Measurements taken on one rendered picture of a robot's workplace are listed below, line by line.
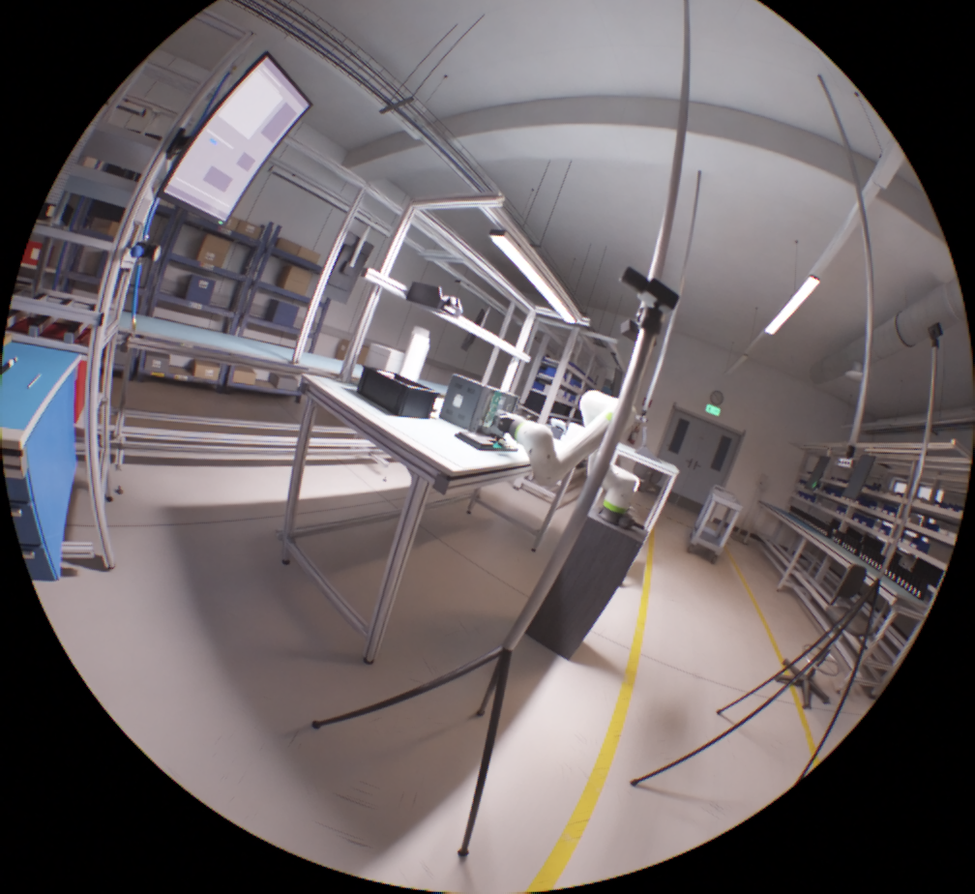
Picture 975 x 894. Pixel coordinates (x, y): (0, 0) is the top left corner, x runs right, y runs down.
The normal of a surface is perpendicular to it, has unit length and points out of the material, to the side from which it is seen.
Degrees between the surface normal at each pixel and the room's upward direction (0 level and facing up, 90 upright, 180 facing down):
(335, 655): 0
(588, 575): 90
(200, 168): 101
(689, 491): 90
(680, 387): 90
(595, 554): 90
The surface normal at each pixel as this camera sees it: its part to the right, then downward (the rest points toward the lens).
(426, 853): 0.34, -0.94
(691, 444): -0.49, -0.09
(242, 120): 0.85, 0.52
